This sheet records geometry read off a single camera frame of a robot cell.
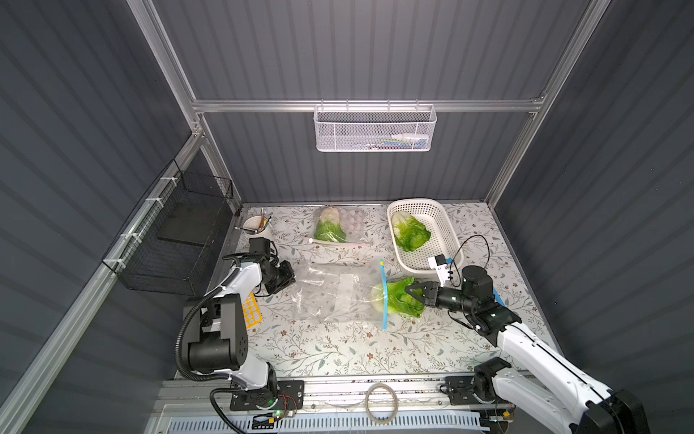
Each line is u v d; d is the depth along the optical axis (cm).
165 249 72
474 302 62
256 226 103
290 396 72
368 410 71
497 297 91
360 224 111
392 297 77
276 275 79
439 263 72
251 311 89
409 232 99
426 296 69
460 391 73
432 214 114
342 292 94
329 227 102
